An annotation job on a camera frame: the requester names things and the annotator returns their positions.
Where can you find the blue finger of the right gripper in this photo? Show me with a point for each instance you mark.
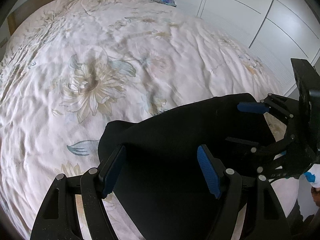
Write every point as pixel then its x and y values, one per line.
pixel 252 107

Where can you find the black pants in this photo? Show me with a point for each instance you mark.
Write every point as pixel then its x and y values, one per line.
pixel 161 185

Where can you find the gloved right hand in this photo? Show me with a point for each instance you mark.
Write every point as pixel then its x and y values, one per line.
pixel 313 176

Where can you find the floral white bed quilt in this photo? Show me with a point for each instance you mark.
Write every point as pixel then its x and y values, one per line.
pixel 74 65

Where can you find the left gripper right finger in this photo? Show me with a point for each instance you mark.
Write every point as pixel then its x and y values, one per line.
pixel 264 217

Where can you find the white wardrobe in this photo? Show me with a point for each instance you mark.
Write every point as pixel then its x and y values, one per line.
pixel 274 30

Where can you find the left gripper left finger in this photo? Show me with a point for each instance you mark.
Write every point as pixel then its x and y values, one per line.
pixel 57 217

